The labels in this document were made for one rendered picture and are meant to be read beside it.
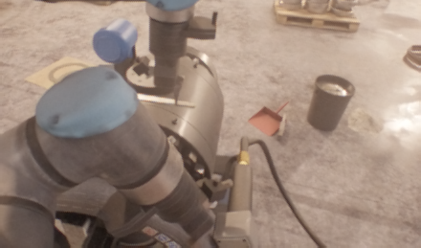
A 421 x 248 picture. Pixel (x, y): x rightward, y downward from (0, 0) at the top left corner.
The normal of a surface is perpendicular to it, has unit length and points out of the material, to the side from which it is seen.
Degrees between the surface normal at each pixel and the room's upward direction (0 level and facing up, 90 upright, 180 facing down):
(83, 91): 19
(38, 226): 64
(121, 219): 25
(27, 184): 41
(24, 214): 48
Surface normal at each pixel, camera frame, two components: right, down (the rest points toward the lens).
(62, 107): -0.27, -0.69
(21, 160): 0.00, 0.00
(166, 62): -0.07, 0.77
